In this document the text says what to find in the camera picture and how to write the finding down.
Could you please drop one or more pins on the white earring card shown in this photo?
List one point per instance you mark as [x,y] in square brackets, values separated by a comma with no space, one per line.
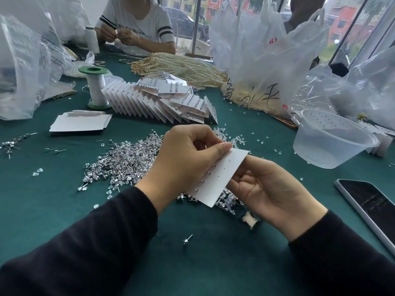
[223,178]

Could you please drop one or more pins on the clear plastic earring backs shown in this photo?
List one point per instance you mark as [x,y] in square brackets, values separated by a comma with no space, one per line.
[228,201]

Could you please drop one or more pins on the green spool of white thread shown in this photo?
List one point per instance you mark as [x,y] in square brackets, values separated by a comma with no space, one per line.
[96,89]

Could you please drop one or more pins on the small gold foil scrap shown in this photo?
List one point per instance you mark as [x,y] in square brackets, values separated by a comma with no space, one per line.
[250,220]

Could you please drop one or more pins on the heap of clear plastic bags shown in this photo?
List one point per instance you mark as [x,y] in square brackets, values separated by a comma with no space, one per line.
[367,89]

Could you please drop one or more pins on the single ear stud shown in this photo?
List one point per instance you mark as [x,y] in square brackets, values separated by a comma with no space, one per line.
[186,241]

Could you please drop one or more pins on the row of white cards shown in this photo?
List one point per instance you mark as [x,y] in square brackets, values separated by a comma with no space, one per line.
[154,101]

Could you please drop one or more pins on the small bag of pearls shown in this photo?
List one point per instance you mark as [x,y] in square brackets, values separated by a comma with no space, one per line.
[77,69]

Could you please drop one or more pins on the pile of silver stud earrings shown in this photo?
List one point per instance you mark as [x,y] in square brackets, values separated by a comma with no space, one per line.
[123,163]

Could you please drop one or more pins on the large clear plastic bag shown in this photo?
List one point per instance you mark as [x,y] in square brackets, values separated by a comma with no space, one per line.
[18,77]

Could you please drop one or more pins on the white thread cone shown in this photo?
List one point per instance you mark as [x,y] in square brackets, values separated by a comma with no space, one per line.
[92,40]

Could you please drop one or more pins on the orange and black tool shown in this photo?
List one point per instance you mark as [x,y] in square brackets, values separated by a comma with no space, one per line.
[282,121]

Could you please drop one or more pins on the white handwritten plastic bag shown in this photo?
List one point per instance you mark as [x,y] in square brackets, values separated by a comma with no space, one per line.
[262,64]

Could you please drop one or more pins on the pile of pearl strands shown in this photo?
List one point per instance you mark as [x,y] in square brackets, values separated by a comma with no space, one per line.
[182,69]

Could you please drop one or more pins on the person's left forearm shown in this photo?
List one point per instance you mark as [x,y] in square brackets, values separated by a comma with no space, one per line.
[80,249]

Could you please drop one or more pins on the clear plastic bowl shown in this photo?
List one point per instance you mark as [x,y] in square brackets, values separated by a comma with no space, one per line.
[330,144]

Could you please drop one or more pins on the white red-printed plastic bag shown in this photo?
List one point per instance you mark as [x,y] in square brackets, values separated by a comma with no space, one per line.
[64,15]

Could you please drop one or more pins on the small scatter of silver studs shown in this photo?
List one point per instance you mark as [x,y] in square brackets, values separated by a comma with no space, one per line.
[10,144]

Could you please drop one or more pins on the stack of white cards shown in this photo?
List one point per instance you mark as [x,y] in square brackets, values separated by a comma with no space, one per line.
[80,123]

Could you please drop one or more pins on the person's right forearm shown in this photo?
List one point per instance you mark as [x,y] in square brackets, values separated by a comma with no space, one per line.
[339,262]

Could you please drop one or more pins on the person's right hand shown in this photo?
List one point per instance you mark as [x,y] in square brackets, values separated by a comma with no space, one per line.
[277,197]

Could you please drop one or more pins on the white-edged smartphone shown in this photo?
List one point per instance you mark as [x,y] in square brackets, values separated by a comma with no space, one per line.
[370,209]

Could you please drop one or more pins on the dark parked car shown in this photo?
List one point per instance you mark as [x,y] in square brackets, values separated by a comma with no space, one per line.
[185,24]

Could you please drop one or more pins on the person's left hand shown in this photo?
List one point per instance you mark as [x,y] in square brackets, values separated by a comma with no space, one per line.
[182,166]

